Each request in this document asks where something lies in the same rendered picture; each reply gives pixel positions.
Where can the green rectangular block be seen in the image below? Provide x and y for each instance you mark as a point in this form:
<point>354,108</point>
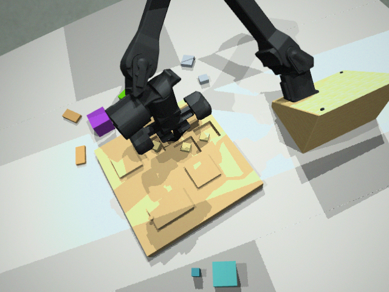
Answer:
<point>122,95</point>

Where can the purple cube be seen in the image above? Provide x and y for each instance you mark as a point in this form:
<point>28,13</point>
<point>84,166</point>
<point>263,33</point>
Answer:
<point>100,121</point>

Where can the large teal square block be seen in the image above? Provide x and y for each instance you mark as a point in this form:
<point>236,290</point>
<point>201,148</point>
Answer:
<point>224,274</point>

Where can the small teal block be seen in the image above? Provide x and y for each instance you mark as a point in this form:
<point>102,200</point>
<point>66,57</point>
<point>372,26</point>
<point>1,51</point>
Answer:
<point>196,272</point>

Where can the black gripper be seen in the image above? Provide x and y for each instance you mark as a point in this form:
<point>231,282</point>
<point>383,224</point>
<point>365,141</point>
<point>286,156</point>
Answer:
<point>175,120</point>

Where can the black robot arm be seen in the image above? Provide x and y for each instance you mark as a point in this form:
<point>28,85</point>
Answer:
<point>276,50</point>

